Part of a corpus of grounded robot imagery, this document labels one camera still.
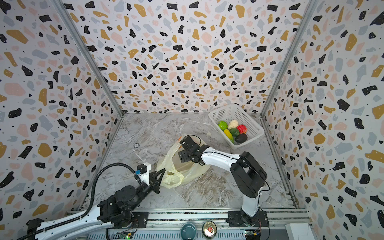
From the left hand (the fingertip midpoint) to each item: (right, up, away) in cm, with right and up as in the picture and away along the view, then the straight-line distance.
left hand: (165, 169), depth 70 cm
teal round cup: (+11, -29, 0) cm, 31 cm away
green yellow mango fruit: (+36, +14, +32) cm, 50 cm away
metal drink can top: (+20, -23, -7) cm, 32 cm away
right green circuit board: (+41, -32, +2) cm, 52 cm away
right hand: (+6, +6, +20) cm, 22 cm away
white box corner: (+61, -27, -3) cm, 67 cm away
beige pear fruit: (+40, +22, +39) cm, 60 cm away
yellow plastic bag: (+3, -1, 0) cm, 3 cm away
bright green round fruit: (+32, +21, +37) cm, 54 cm away
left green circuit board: (-18, -31, 0) cm, 36 cm away
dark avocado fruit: (+44, +13, +32) cm, 56 cm away
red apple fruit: (+45, +19, +35) cm, 61 cm away
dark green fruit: (+40, +17, +34) cm, 55 cm away
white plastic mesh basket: (+43, +32, +47) cm, 71 cm away
